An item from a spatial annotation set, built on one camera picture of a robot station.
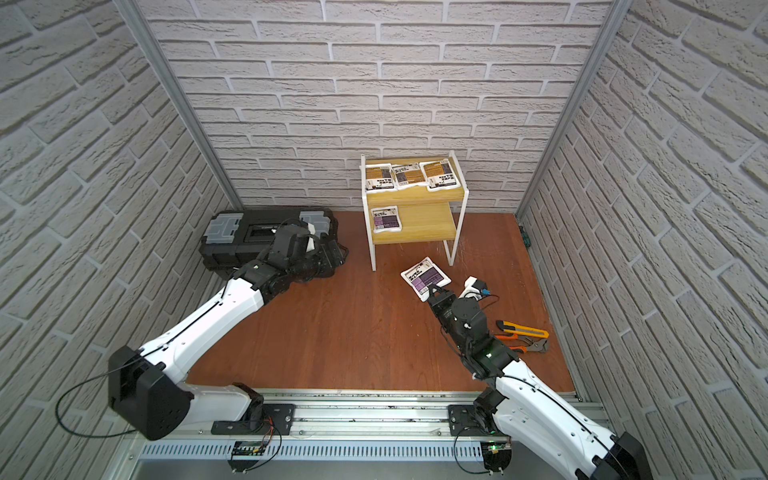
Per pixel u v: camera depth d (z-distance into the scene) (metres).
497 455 0.70
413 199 0.81
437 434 0.73
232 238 0.90
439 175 0.83
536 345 0.85
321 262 0.69
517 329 0.89
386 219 0.96
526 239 1.16
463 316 0.57
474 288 0.70
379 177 0.82
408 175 0.83
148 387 0.39
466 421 0.73
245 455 0.71
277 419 0.73
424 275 0.81
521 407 0.50
